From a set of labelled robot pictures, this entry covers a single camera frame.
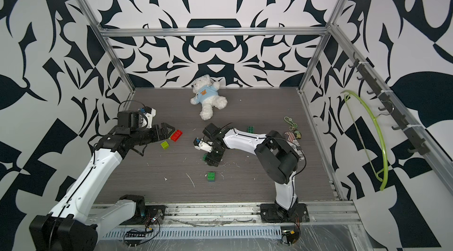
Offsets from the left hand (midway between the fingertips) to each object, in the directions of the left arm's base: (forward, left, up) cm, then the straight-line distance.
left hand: (166, 128), depth 79 cm
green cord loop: (+14, -64, -19) cm, 68 cm away
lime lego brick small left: (+1, +6, -18) cm, 19 cm away
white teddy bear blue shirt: (+31, -16, -12) cm, 37 cm away
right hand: (-5, -19, -18) cm, 27 cm away
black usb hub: (-37, +12, -22) cm, 45 cm away
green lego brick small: (-17, -19, -16) cm, 30 cm away
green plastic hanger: (-27, -77, +9) cm, 82 cm away
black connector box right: (-40, -52, -22) cm, 69 cm away
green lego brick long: (-6, -15, -19) cm, 25 cm away
